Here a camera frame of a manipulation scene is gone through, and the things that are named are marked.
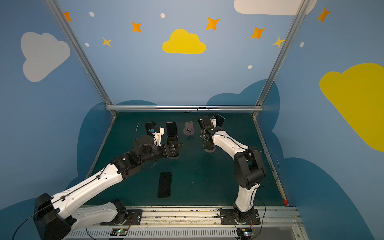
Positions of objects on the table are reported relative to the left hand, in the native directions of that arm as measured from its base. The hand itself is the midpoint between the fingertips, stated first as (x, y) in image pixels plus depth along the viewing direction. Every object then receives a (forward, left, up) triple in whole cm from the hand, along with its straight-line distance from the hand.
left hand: (179, 146), depth 71 cm
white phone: (-2, -14, +4) cm, 15 cm away
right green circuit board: (-32, -32, -26) cm, 52 cm away
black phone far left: (+24, +22, -13) cm, 35 cm away
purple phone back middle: (+23, +8, -14) cm, 28 cm away
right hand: (+21, -19, -13) cm, 31 cm away
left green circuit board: (-33, +28, -26) cm, 50 cm away
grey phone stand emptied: (+28, -4, -22) cm, 36 cm away
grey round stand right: (+12, -18, -24) cm, 32 cm away
